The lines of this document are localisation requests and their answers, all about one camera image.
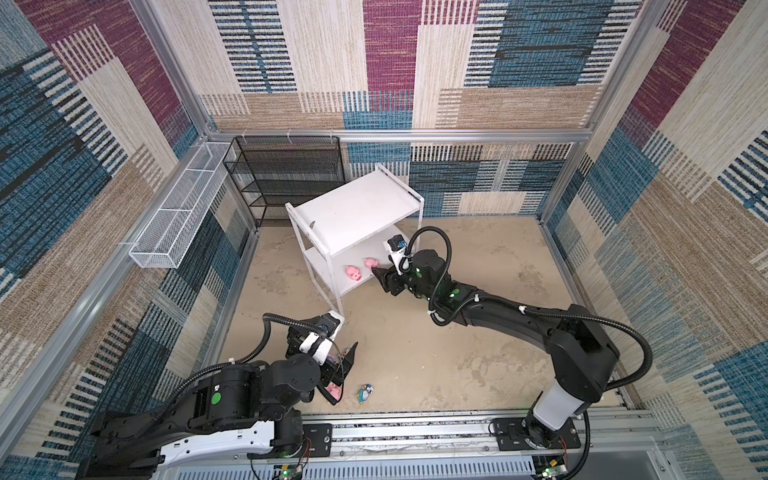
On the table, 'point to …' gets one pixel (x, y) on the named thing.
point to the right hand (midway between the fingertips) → (383, 266)
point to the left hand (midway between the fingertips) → (339, 332)
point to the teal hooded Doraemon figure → (364, 392)
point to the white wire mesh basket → (165, 239)
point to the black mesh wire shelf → (272, 171)
